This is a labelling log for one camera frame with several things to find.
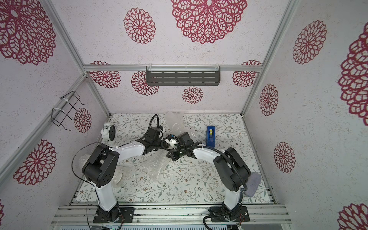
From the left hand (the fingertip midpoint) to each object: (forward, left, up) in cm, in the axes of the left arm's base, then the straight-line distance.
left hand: (171, 144), depth 96 cm
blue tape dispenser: (+8, -28, 0) cm, 29 cm away
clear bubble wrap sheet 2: (-15, +9, +5) cm, 18 cm away
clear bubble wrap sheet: (+17, -2, +1) cm, 17 cm away
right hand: (-9, +2, +3) cm, 9 cm away
